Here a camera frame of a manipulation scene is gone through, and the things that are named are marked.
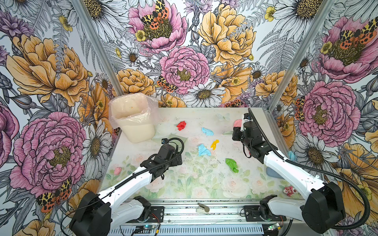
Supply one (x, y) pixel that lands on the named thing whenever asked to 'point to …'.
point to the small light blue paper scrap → (207, 131)
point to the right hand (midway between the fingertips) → (235, 132)
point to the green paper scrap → (232, 164)
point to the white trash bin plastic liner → (137, 113)
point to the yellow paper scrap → (213, 145)
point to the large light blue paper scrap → (203, 150)
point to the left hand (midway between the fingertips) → (172, 160)
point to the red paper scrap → (181, 125)
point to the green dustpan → (178, 140)
